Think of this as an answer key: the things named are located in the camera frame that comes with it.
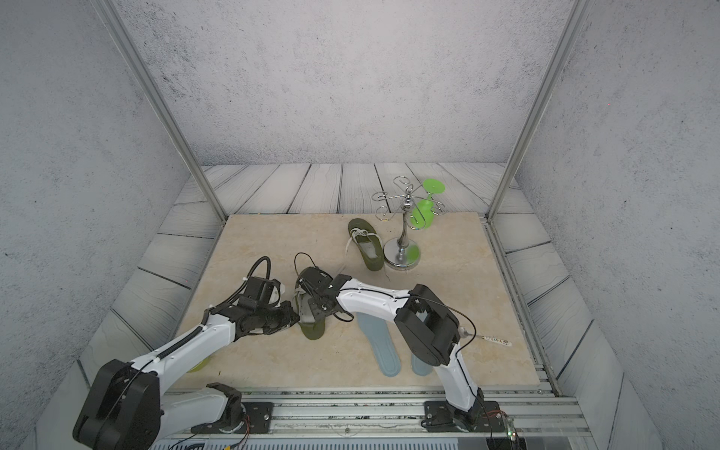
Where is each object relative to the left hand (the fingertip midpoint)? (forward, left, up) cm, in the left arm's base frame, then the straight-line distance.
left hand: (304, 317), depth 85 cm
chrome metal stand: (+27, -33, -4) cm, 43 cm away
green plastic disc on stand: (+21, -36, +22) cm, 47 cm away
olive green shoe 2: (+31, -20, -3) cm, 37 cm away
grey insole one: (-8, -24, -6) cm, 26 cm away
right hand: (+4, -5, -1) cm, 7 cm away
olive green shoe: (-3, -2, -1) cm, 4 cm away
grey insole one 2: (-13, -34, -6) cm, 37 cm away
